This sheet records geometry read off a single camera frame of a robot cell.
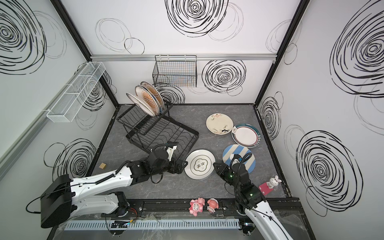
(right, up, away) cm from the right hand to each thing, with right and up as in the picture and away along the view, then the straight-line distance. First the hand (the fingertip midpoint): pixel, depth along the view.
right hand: (211, 168), depth 79 cm
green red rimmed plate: (+28, +14, +26) cm, 40 cm away
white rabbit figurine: (+32, -6, -4) cm, 32 cm away
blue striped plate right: (+21, +5, +15) cm, 26 cm away
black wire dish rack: (-34, +20, -4) cm, 40 cm away
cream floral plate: (+9, +23, +28) cm, 37 cm away
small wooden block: (-63, -2, +8) cm, 63 cm away
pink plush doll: (-8, -16, -7) cm, 19 cm away
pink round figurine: (0, -16, -6) cm, 17 cm away
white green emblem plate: (-6, -1, +8) cm, 9 cm away
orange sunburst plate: (-38, +41, +5) cm, 56 cm away
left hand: (-14, +4, -2) cm, 15 cm away
